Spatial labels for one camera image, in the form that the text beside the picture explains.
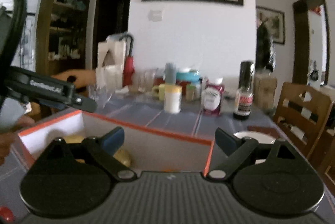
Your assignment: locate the black cable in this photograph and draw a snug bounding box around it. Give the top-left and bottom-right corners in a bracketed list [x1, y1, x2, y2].
[0, 0, 28, 110]

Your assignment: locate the clear drinking glass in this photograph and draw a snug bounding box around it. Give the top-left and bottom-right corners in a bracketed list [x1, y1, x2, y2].
[88, 84, 115, 109]

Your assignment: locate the yellow green mug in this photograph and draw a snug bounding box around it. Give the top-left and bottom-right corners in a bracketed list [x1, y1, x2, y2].
[152, 83, 165, 101]

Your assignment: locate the orange cardboard box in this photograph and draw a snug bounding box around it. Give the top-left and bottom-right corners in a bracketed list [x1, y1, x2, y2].
[19, 111, 214, 172]

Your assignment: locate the teal lidded container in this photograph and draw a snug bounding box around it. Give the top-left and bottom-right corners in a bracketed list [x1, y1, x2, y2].
[176, 70, 200, 82]

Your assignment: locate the dark wooden shelf cabinet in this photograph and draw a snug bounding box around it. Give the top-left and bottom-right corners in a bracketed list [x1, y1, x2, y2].
[11, 0, 90, 76]

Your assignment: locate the red supplement jar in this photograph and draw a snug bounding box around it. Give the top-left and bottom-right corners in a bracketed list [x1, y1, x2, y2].
[202, 78, 225, 116]

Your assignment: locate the yellow pear fruit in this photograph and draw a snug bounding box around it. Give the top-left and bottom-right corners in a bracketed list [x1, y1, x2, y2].
[113, 148, 132, 168]

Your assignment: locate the brown cardboard box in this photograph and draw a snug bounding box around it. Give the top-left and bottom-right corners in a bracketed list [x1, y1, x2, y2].
[254, 74, 278, 110]

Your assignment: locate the grey blue tumbler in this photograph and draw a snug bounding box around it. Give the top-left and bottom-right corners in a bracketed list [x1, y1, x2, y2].
[165, 63, 177, 85]

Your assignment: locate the dark wooden coaster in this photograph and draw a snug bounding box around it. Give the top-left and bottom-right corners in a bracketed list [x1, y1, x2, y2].
[247, 126, 281, 139]

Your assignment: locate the white ceramic bowl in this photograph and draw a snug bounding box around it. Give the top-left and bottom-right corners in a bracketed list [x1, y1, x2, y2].
[233, 131, 277, 165]

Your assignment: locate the dark glass sauce bottle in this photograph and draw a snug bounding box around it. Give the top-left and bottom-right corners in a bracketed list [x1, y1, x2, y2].
[233, 60, 254, 120]

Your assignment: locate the white wall switch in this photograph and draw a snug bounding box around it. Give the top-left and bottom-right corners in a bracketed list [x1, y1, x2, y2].
[148, 9, 164, 22]

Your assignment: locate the white yellow-lid container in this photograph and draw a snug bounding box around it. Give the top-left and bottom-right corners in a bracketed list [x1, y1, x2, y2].
[164, 85, 182, 114]

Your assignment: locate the small framed picture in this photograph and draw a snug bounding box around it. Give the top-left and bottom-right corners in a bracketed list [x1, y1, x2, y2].
[257, 6, 286, 45]

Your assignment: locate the wooden chair left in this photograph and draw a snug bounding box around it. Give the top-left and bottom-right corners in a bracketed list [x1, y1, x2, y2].
[52, 69, 96, 97]

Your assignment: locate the wooden chair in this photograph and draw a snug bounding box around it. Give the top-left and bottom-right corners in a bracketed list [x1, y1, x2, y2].
[272, 81, 335, 161]
[52, 69, 96, 97]

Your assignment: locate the person left hand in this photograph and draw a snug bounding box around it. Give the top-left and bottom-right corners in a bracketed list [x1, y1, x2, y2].
[0, 116, 35, 165]

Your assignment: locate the white paper bag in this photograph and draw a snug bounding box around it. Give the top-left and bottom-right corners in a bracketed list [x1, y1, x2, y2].
[95, 34, 127, 93]

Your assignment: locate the wooden chair right near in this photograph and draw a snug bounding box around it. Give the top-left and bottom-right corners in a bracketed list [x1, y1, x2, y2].
[272, 81, 335, 161]

